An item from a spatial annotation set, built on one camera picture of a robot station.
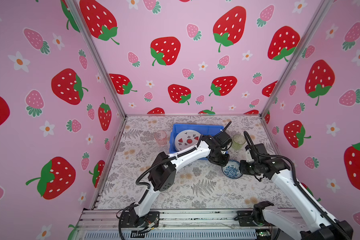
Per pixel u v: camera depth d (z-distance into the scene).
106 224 0.73
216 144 0.62
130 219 0.65
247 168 0.70
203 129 1.05
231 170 0.83
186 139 1.01
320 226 0.39
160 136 1.08
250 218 0.73
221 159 0.73
